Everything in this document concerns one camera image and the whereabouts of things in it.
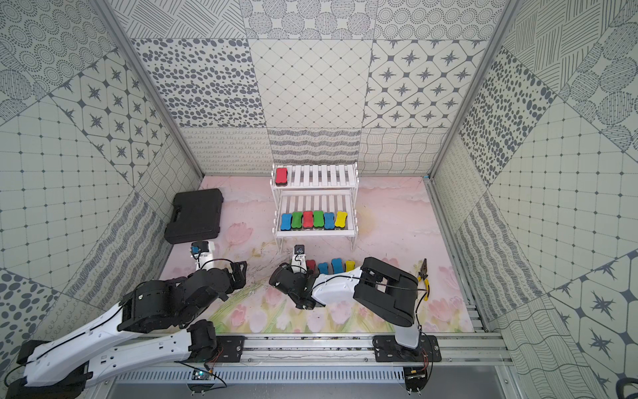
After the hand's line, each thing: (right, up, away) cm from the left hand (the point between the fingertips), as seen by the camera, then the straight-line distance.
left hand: (235, 266), depth 68 cm
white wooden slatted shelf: (+22, +18, +28) cm, 40 cm away
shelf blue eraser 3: (+26, +10, +18) cm, 34 cm away
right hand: (+14, -7, +21) cm, 26 cm away
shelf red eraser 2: (+18, +11, +20) cm, 30 cm away
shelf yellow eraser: (+34, -6, +23) cm, 41 cm away
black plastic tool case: (-31, +11, +36) cm, 49 cm away
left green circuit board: (-12, -33, +4) cm, 35 cm away
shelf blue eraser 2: (+11, +10, +19) cm, 24 cm away
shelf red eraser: (+10, +26, +16) cm, 32 cm away
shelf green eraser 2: (+22, +11, +20) cm, 32 cm away
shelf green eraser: (+15, +11, +19) cm, 26 cm away
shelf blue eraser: (+24, -7, +23) cm, 34 cm away
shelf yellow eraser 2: (+30, +11, +21) cm, 39 cm away
